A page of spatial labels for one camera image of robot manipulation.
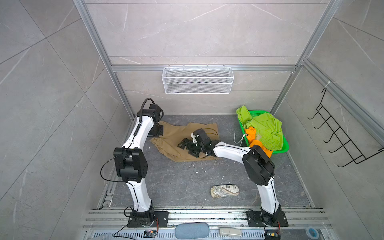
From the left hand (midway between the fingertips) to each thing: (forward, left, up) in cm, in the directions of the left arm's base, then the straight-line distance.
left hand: (155, 132), depth 89 cm
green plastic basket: (-7, -82, -7) cm, 83 cm away
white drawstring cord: (-1, -56, -10) cm, 56 cm away
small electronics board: (-49, -1, -17) cm, 52 cm away
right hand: (-7, -16, -7) cm, 19 cm away
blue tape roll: (-52, -79, -15) cm, 96 cm away
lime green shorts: (+5, -75, -6) cm, 76 cm away
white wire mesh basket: (+33, -27, +14) cm, 45 cm away
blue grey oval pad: (-49, -21, -13) cm, 55 cm away
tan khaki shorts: (-7, -7, -5) cm, 11 cm away
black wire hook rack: (-26, -91, +17) cm, 96 cm away
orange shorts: (-6, -60, -4) cm, 60 cm away
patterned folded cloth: (-32, -40, -12) cm, 52 cm away
